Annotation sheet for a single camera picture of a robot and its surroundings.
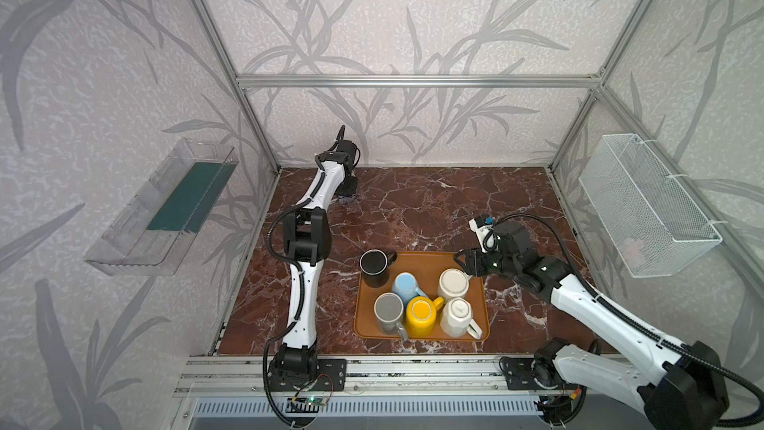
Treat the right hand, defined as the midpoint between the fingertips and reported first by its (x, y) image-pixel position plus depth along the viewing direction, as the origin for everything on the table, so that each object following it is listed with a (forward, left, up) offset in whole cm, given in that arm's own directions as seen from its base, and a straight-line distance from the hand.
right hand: (460, 247), depth 80 cm
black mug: (-3, +24, -6) cm, 25 cm away
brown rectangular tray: (0, +9, -13) cm, 16 cm away
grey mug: (-16, +19, -4) cm, 25 cm away
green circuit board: (-33, +37, -14) cm, 52 cm away
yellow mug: (-16, +11, -5) cm, 20 cm away
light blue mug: (-8, +15, -6) cm, 18 cm away
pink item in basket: (-4, -42, +5) cm, 43 cm away
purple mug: (+26, +36, -13) cm, 47 cm away
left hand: (+30, +36, -7) cm, 47 cm away
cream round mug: (-7, +2, -7) cm, 10 cm away
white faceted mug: (-18, +2, -4) cm, 18 cm away
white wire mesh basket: (-6, -37, +20) cm, 42 cm away
